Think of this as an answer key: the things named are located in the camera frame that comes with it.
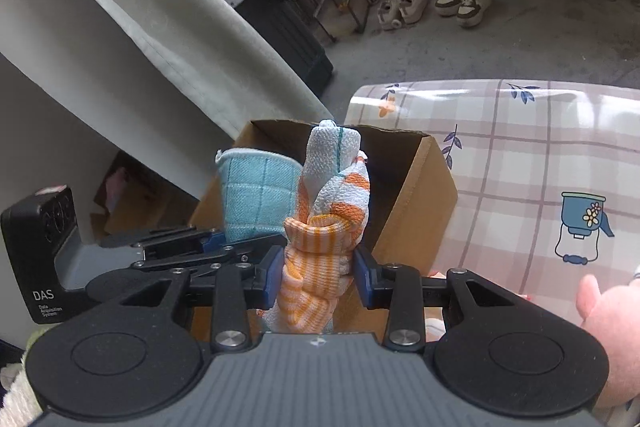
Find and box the orange striped cloth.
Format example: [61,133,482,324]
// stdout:
[260,119,371,335]

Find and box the white fluffy blanket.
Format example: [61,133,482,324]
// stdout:
[0,332,41,427]

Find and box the brown cardboard box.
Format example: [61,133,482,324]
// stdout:
[187,119,458,343]

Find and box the pale grey curtain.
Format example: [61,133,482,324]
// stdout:
[0,0,341,202]

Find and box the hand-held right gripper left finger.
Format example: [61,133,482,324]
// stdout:
[117,246,287,354]

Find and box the checked printed tablecloth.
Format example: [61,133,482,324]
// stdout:
[345,79,640,427]

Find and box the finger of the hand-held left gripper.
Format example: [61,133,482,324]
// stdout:
[102,227,226,258]
[132,244,273,280]

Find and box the black ribbed cabinet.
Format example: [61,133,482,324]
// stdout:
[234,0,335,98]

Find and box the teal checked towel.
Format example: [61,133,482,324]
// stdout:
[215,148,303,243]

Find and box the brown white sneaker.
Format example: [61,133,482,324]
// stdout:
[456,0,492,29]

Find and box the pink white plush toy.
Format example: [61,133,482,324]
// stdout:
[575,274,640,410]

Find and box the small open cardboard carton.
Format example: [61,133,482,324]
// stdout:
[90,151,198,238]

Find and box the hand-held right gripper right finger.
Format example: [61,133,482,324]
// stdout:
[354,246,532,353]

